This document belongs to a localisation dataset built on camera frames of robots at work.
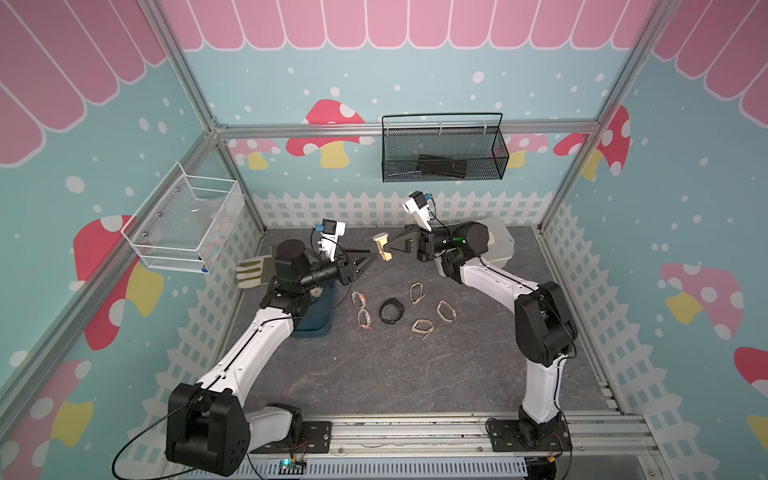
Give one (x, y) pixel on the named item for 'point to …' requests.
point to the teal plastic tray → (318, 318)
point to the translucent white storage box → (501, 245)
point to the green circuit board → (287, 467)
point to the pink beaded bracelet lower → (368, 318)
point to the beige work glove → (249, 271)
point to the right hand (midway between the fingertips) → (388, 255)
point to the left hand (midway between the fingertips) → (374, 260)
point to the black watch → (391, 310)
